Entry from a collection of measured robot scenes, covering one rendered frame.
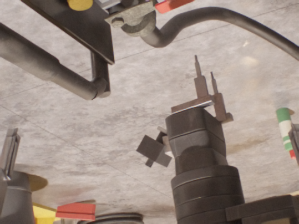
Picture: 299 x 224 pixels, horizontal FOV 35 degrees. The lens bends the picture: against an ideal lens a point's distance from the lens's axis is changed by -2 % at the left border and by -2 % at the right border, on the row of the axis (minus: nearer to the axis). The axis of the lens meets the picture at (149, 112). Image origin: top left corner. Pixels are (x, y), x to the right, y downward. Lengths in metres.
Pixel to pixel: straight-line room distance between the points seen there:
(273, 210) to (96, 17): 0.39
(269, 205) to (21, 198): 2.29
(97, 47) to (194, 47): 1.05
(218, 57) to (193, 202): 1.33
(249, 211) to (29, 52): 0.29
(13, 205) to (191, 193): 2.20
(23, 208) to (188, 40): 1.44
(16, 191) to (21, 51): 2.18
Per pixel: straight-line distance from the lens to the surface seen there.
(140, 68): 1.76
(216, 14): 1.06
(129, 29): 0.72
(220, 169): 0.50
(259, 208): 0.48
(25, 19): 1.46
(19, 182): 2.72
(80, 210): 3.50
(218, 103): 0.58
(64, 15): 0.63
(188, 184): 0.50
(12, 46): 0.52
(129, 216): 4.05
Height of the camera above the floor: 0.85
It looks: 23 degrees down
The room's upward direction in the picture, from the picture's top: 171 degrees clockwise
